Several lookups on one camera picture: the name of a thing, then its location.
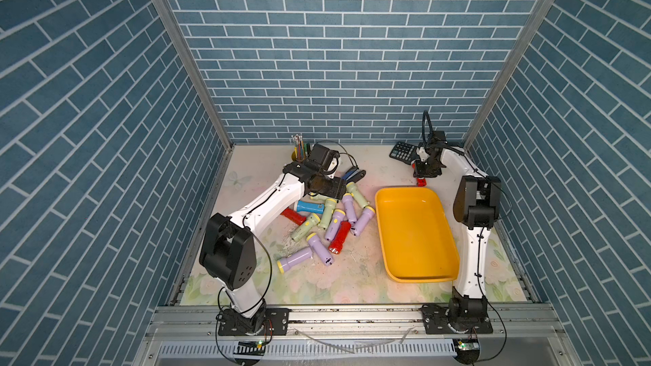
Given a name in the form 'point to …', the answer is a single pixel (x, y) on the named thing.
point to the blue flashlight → (318, 208)
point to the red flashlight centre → (339, 237)
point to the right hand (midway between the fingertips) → (421, 174)
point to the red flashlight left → (294, 216)
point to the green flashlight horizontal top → (319, 197)
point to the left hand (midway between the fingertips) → (343, 189)
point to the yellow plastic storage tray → (416, 236)
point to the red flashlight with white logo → (421, 182)
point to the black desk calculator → (404, 152)
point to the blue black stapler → (353, 174)
